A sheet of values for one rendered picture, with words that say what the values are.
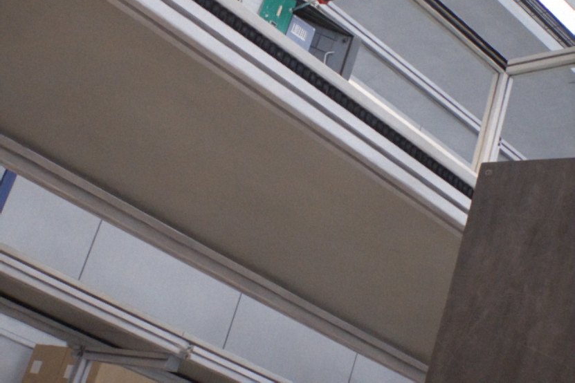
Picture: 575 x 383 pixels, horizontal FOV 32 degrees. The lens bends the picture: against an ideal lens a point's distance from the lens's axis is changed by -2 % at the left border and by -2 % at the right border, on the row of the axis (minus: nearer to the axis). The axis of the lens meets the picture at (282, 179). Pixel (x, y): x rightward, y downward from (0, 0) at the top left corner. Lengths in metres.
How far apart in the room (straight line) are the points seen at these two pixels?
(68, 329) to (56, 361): 1.76
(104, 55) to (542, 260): 0.77
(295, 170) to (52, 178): 0.58
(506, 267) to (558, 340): 0.11
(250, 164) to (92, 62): 0.34
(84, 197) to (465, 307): 1.17
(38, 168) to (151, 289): 4.24
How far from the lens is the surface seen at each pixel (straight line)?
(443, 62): 7.01
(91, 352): 3.50
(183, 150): 1.77
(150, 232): 2.17
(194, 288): 6.44
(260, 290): 2.34
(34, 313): 3.52
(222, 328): 6.57
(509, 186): 1.11
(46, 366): 5.41
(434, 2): 2.91
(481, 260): 1.09
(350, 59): 1.68
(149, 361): 3.15
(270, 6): 1.61
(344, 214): 1.82
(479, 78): 7.10
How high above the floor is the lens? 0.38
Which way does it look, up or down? 20 degrees up
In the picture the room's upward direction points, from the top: 18 degrees clockwise
